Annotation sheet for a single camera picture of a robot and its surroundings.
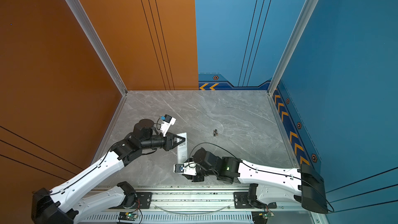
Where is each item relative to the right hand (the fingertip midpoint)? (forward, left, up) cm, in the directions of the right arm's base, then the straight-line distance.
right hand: (183, 167), depth 69 cm
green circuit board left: (-17, +25, -16) cm, 34 cm away
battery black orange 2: (+26, -17, -14) cm, 34 cm away
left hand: (+10, -1, +8) cm, 13 cm away
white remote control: (+6, 0, +5) cm, 8 cm away
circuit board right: (-17, -35, -16) cm, 43 cm away
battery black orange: (+26, -16, -14) cm, 33 cm away
